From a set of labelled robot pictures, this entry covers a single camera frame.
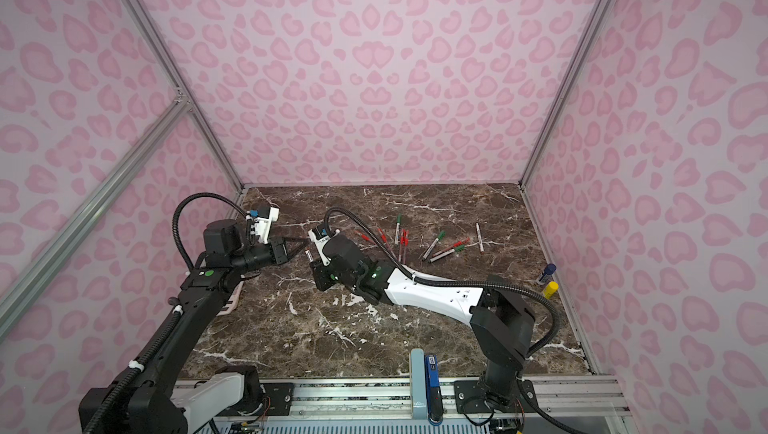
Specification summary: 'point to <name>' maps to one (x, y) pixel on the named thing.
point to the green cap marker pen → (433, 245)
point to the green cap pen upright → (397, 233)
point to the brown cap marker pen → (480, 237)
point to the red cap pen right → (457, 244)
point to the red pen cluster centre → (403, 245)
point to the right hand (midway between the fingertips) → (311, 263)
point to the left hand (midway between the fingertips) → (306, 238)
